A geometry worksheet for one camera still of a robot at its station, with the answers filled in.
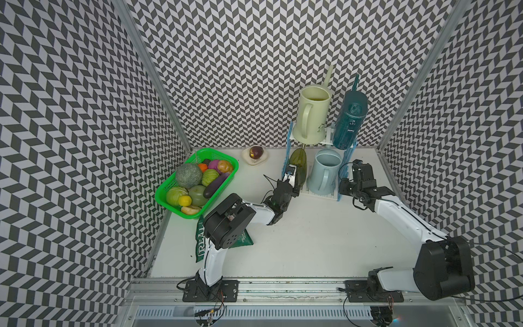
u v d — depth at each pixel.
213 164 1.02
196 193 0.91
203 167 1.02
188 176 0.91
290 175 0.79
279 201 0.72
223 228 0.51
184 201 0.87
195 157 1.04
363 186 0.65
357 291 0.72
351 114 0.68
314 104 0.70
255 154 1.11
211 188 0.91
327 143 0.84
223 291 0.72
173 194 0.90
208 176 0.97
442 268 0.41
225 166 0.99
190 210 0.86
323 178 0.81
